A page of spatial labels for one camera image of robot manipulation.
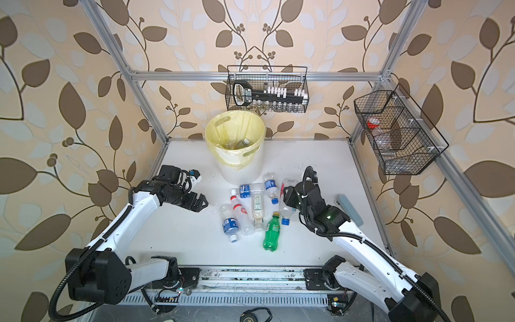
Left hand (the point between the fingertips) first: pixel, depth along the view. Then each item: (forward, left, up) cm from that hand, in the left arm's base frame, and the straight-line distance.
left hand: (194, 198), depth 82 cm
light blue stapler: (+1, -66, -8) cm, 67 cm away
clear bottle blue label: (-7, -15, -7) cm, 18 cm away
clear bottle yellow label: (+33, -11, -2) cm, 35 cm away
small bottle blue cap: (+11, -32, -8) cm, 35 cm away
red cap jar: (+24, -73, +22) cm, 80 cm away
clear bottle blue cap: (-7, -38, +3) cm, 38 cm away
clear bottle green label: (+33, -18, -1) cm, 37 cm away
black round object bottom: (-38, -25, -9) cm, 46 cm away
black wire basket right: (+13, -81, +23) cm, 85 cm away
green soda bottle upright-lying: (-11, -33, -7) cm, 35 cm away
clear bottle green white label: (+2, -26, -7) cm, 27 cm away
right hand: (+1, -39, +5) cm, 39 cm away
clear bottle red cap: (-7, -21, -8) cm, 24 cm away
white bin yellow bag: (+36, -14, 0) cm, 38 cm away
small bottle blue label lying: (+9, -22, -8) cm, 25 cm away
